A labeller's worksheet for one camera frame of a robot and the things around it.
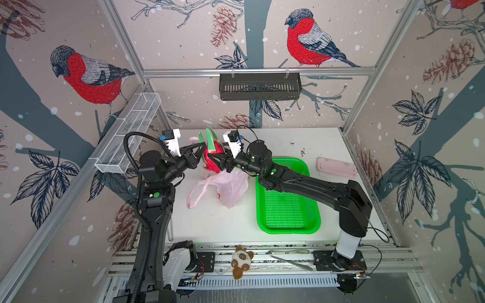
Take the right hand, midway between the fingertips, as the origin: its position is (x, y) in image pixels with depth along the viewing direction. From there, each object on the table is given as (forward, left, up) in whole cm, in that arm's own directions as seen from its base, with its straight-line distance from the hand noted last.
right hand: (211, 153), depth 69 cm
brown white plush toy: (-29, -12, -30) cm, 44 cm away
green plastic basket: (-8, -30, -34) cm, 46 cm away
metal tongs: (-30, -34, -34) cm, 57 cm away
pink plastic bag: (-7, -7, -13) cm, 17 cm away
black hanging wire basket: (+51, -18, -3) cm, 54 cm away
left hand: (-1, +1, +6) cm, 6 cm away
